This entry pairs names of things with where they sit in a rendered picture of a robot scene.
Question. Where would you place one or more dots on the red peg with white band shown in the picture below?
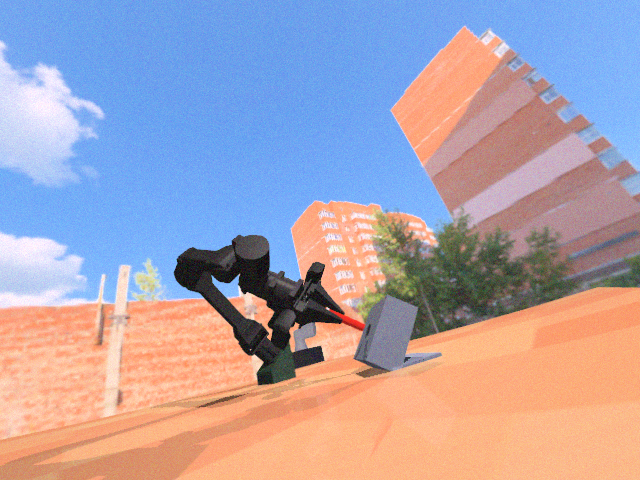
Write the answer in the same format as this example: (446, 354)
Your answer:
(349, 321)

